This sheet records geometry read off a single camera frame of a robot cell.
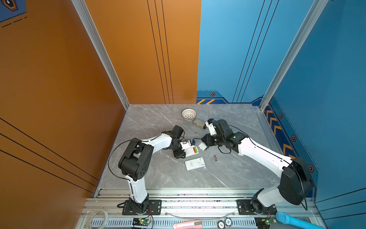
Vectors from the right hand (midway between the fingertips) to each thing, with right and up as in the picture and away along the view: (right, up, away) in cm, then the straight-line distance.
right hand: (202, 139), depth 83 cm
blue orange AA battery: (+9, -13, +8) cm, 18 cm away
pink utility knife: (-8, -40, -15) cm, 43 cm away
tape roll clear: (-49, -38, -13) cm, 63 cm away
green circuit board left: (-33, -40, -12) cm, 53 cm away
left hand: (-13, -9, +12) cm, 19 cm away
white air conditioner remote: (-4, -16, +4) cm, 17 cm away
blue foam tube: (+39, -36, -16) cm, 55 cm away
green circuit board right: (+29, -39, -14) cm, 51 cm away
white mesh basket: (-8, +16, +29) cm, 34 cm away
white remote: (-6, -9, +10) cm, 14 cm away
